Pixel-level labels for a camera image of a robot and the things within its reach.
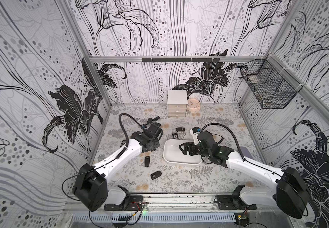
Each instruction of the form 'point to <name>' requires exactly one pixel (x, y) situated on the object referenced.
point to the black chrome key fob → (156, 118)
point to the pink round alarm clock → (193, 105)
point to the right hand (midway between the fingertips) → (186, 144)
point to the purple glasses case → (246, 152)
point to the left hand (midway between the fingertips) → (154, 146)
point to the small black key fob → (179, 129)
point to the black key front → (156, 175)
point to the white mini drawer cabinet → (177, 103)
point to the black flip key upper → (149, 121)
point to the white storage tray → (173, 155)
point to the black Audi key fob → (175, 135)
